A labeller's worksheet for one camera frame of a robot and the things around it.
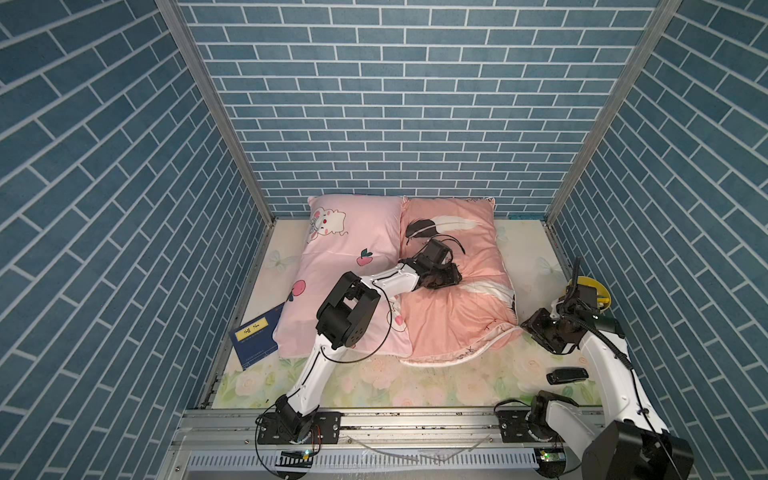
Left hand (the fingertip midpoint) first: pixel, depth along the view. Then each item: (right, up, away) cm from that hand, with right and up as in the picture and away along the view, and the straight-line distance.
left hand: (463, 280), depth 96 cm
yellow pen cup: (+37, -3, -12) cm, 39 cm away
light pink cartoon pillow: (-35, +15, +5) cm, 39 cm away
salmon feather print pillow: (+3, -9, -8) cm, 12 cm away
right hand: (+16, -11, -14) cm, 24 cm away
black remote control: (+24, -23, -18) cm, 37 cm away
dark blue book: (-64, -17, -9) cm, 67 cm away
